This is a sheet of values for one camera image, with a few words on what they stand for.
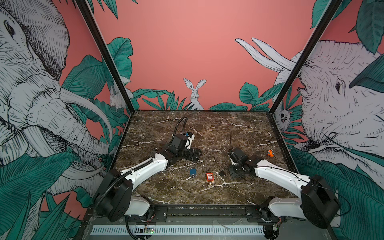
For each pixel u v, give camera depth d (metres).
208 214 0.76
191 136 0.77
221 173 0.88
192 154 0.74
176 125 1.10
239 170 0.65
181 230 0.70
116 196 0.41
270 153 0.95
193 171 0.89
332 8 0.70
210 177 0.86
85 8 0.70
